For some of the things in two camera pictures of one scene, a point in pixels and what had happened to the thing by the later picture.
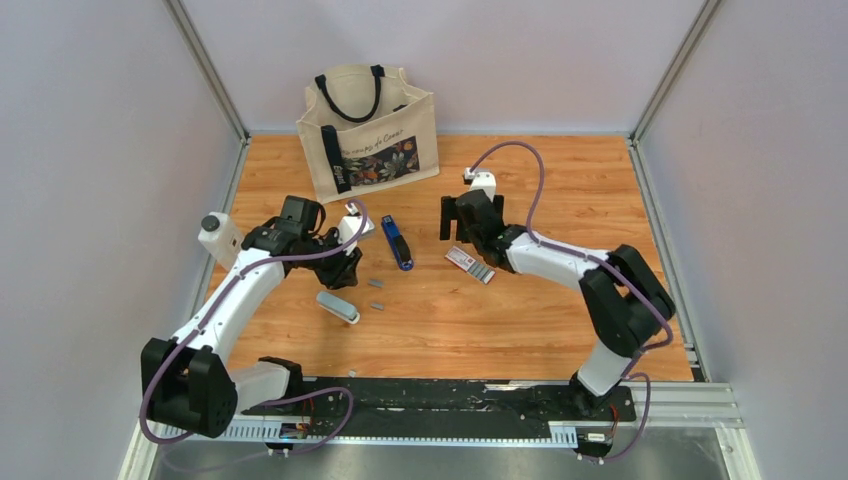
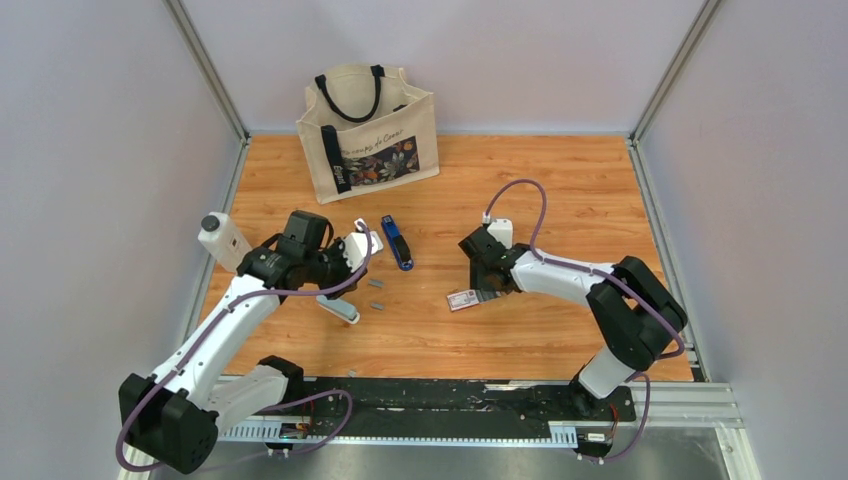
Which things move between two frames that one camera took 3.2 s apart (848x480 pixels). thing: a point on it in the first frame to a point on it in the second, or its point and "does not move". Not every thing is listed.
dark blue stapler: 398,243 does not move
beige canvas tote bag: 367,130 does not move
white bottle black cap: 219,238 does not move
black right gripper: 449,213 to 477,281
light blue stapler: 338,307 does not move
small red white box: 478,269 to 461,299
